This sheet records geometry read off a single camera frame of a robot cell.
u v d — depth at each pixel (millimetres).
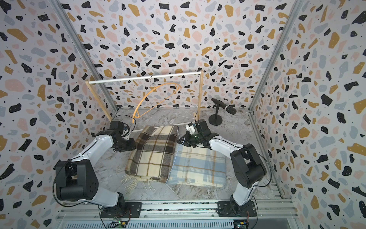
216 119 1132
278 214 732
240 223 716
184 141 754
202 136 728
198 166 880
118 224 708
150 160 860
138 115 803
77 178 435
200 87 1106
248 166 478
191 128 855
